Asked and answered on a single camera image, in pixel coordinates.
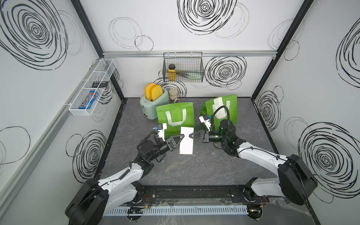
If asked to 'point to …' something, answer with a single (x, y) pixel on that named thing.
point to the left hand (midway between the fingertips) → (183, 137)
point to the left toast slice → (148, 90)
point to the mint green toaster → (148, 107)
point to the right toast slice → (156, 92)
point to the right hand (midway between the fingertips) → (191, 137)
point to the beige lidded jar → (173, 94)
